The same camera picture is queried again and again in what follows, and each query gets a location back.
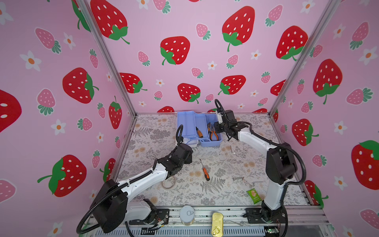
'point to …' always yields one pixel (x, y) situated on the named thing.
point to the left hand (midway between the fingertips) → (186, 152)
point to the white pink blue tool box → (198, 129)
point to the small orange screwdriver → (206, 173)
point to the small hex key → (234, 153)
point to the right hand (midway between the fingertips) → (216, 123)
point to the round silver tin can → (187, 215)
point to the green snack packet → (253, 195)
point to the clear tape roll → (169, 182)
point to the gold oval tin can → (217, 224)
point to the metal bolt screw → (240, 177)
